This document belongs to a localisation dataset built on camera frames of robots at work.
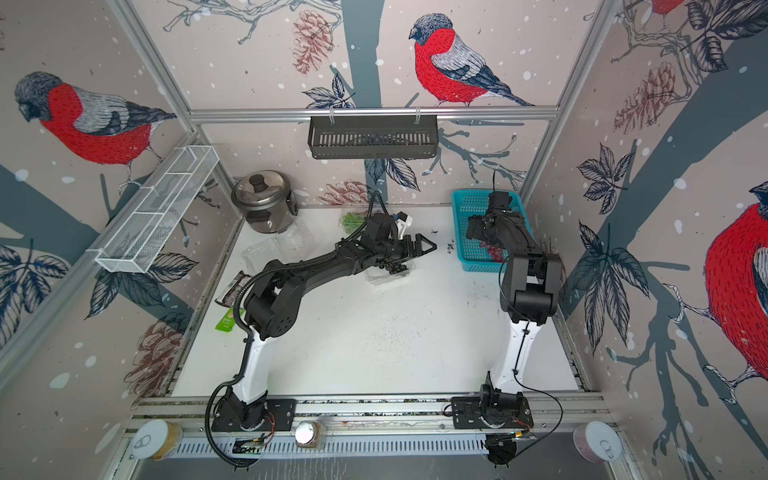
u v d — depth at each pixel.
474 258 0.98
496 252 1.03
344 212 1.11
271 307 0.54
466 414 0.73
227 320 0.90
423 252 0.81
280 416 0.73
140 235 0.73
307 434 0.63
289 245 1.10
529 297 0.55
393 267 0.99
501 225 0.72
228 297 0.95
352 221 1.09
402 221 0.87
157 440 0.67
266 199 1.01
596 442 0.66
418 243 0.81
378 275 0.96
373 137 1.06
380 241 0.77
